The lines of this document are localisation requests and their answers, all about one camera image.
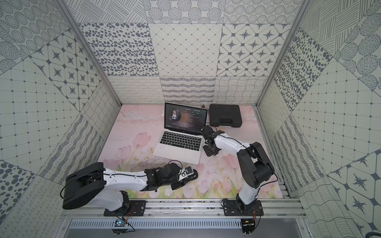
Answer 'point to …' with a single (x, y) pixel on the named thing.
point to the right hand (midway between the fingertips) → (214, 151)
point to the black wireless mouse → (193, 176)
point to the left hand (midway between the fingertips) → (187, 173)
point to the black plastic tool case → (225, 115)
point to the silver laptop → (181, 139)
